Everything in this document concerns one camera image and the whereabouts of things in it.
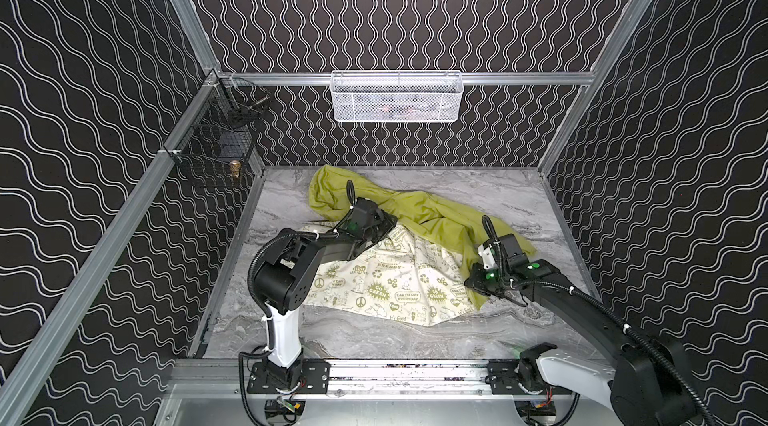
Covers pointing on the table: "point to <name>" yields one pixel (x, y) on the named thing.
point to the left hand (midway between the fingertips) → (410, 220)
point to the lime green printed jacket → (423, 277)
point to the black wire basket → (218, 136)
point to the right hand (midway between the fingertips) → (467, 283)
